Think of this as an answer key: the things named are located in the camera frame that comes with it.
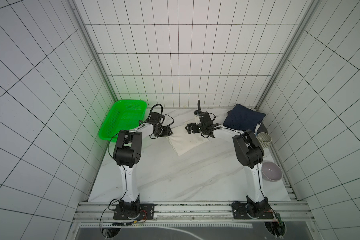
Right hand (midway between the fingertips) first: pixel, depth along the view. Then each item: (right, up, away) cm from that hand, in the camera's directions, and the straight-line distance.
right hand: (191, 125), depth 103 cm
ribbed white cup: (+49, -9, -5) cm, 50 cm away
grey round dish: (+46, -26, -18) cm, 56 cm away
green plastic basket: (-53, +7, +11) cm, 54 cm away
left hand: (-16, -7, -1) cm, 18 cm away
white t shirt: (-6, -11, -6) cm, 14 cm away
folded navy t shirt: (+37, +5, 0) cm, 37 cm away
